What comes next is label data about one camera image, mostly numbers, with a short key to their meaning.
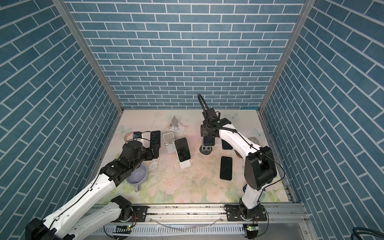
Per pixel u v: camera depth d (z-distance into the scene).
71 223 0.42
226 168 0.89
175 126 1.03
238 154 0.94
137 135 0.68
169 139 0.94
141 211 0.74
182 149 0.86
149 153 0.69
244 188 0.82
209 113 0.70
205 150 0.93
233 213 0.74
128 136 1.04
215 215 0.75
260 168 0.46
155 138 0.99
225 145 0.97
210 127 0.65
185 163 0.91
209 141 0.89
